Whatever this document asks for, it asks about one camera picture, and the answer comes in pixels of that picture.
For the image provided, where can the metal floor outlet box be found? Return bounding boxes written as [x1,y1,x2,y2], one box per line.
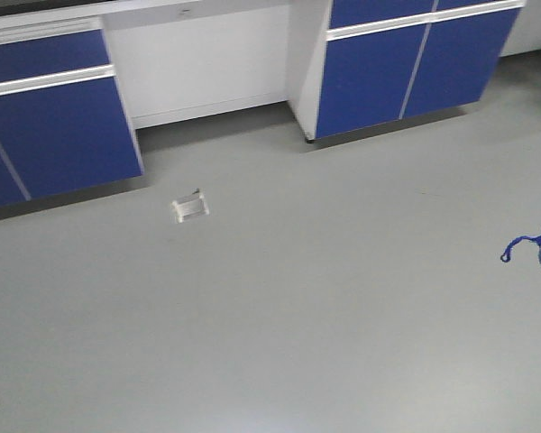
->
[170,188,211,224]

